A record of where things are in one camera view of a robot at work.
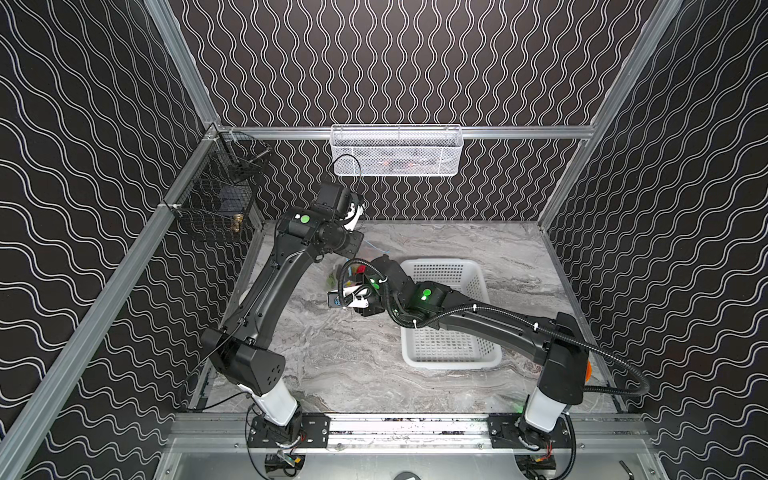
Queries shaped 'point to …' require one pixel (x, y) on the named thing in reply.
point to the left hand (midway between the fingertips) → (357, 241)
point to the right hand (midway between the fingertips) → (353, 279)
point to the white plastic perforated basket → (452, 348)
